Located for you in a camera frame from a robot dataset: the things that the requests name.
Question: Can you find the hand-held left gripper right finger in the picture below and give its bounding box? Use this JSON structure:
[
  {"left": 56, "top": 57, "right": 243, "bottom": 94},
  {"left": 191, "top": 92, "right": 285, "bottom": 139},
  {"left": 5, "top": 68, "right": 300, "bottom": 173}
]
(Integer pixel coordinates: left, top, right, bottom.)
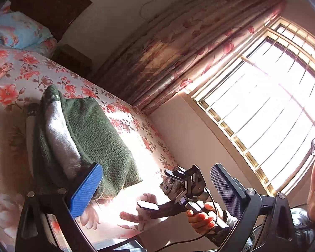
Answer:
[{"left": 210, "top": 163, "right": 297, "bottom": 252}]

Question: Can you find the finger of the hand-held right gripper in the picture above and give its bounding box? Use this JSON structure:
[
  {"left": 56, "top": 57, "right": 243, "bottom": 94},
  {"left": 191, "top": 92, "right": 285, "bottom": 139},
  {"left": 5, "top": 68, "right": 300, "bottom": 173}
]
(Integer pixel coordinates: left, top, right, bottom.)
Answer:
[
  {"left": 136, "top": 199, "right": 189, "bottom": 219},
  {"left": 164, "top": 166, "right": 193, "bottom": 181}
]

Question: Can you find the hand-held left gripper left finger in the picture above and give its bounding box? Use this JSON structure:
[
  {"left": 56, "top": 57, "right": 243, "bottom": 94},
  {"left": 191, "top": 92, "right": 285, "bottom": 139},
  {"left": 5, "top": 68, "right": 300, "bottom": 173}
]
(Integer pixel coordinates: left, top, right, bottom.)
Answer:
[{"left": 16, "top": 162, "right": 104, "bottom": 252}]

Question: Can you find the green and white knit sweater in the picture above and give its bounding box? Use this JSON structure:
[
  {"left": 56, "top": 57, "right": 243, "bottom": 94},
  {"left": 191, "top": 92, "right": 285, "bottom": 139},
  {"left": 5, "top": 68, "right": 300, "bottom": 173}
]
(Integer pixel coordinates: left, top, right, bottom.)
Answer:
[{"left": 26, "top": 84, "right": 143, "bottom": 202}]

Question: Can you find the person's right hand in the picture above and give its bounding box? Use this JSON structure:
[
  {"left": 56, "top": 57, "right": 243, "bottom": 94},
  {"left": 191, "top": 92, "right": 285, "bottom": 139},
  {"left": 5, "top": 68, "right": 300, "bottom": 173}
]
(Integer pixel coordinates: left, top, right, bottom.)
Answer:
[{"left": 186, "top": 202, "right": 226, "bottom": 235}]

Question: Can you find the person's grey jacket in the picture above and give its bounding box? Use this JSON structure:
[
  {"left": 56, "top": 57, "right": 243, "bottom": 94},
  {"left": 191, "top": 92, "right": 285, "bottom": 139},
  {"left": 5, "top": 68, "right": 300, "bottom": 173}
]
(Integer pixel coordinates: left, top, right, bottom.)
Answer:
[{"left": 249, "top": 206, "right": 315, "bottom": 252}]

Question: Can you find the barred window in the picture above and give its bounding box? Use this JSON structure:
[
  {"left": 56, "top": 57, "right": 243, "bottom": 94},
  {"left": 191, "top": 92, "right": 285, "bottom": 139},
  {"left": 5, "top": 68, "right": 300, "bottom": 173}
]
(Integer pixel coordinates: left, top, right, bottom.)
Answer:
[{"left": 190, "top": 17, "right": 315, "bottom": 197}]

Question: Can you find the pink floral curtain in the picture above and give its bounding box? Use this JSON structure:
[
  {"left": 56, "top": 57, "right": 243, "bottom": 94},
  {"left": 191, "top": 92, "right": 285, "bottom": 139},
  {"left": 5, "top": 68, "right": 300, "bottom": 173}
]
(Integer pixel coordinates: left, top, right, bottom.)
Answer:
[{"left": 91, "top": 0, "right": 288, "bottom": 116}]

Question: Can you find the dark wooden nightstand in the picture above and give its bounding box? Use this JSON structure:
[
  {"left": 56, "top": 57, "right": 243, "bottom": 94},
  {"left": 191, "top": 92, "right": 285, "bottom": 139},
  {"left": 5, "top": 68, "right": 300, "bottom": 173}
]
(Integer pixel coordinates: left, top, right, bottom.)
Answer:
[{"left": 51, "top": 44, "right": 93, "bottom": 78}]

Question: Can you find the floral bed sheet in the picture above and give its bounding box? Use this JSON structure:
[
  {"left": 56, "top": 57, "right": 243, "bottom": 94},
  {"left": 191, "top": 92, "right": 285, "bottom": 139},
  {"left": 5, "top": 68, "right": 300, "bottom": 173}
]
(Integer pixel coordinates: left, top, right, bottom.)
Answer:
[{"left": 0, "top": 0, "right": 179, "bottom": 252}]

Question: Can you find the pink floral pillow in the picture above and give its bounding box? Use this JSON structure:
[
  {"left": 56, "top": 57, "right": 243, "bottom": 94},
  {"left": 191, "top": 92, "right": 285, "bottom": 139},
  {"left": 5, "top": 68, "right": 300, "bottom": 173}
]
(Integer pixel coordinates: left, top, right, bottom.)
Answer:
[{"left": 34, "top": 37, "right": 59, "bottom": 58}]

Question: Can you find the blue floral pillow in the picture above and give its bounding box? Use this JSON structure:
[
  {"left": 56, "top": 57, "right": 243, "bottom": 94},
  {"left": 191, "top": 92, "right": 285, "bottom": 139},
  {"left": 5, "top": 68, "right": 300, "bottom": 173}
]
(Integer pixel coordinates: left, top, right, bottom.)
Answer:
[{"left": 0, "top": 12, "right": 54, "bottom": 50}]

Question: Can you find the dark wooden headboard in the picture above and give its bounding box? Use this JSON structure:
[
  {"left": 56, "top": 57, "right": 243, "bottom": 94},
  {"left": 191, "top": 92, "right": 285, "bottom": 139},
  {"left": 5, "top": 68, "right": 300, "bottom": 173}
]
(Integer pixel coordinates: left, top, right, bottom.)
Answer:
[{"left": 9, "top": 0, "right": 93, "bottom": 41}]

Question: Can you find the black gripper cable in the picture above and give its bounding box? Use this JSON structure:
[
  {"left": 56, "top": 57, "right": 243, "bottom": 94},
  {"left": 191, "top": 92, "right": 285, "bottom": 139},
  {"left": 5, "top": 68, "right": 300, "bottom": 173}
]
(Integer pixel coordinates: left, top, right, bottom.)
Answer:
[{"left": 94, "top": 188, "right": 219, "bottom": 250}]

